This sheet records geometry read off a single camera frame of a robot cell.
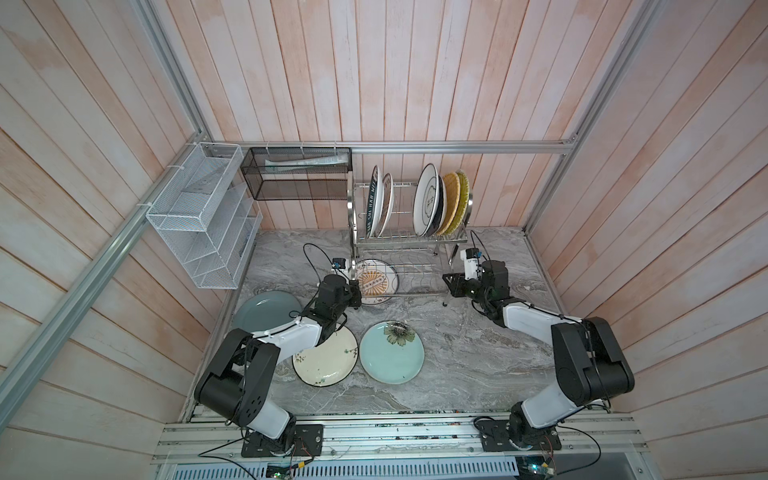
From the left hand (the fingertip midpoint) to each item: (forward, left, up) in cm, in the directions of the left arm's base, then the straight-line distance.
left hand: (357, 285), depth 92 cm
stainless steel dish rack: (+5, -13, +17) cm, 22 cm away
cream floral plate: (-21, +7, -9) cm, 24 cm away
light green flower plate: (-18, -11, -9) cm, 22 cm away
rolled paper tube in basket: (+27, +26, +25) cm, 45 cm away
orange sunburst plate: (+8, -7, -9) cm, 14 cm away
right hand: (+4, -28, +1) cm, 28 cm away
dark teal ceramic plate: (-3, +32, -10) cm, 33 cm away
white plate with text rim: (+25, -6, +12) cm, 28 cm away
